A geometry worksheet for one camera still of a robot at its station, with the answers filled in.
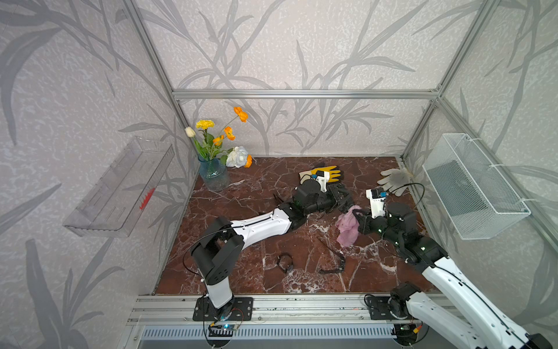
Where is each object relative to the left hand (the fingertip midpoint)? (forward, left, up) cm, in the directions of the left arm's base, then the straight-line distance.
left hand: (355, 197), depth 73 cm
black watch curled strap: (-13, +24, -27) cm, 38 cm away
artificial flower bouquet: (+25, +56, -1) cm, 61 cm away
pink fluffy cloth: (-6, +1, -10) cm, 11 cm away
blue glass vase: (+23, +57, -16) cm, 64 cm away
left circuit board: (-35, +45, -29) cm, 64 cm away
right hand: (-2, 0, -5) cm, 6 cm away
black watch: (-12, +5, -26) cm, 30 cm away
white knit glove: (+29, -34, -27) cm, 52 cm away
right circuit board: (-36, -17, -29) cm, 49 cm away
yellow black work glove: (+31, +1, -25) cm, 40 cm away
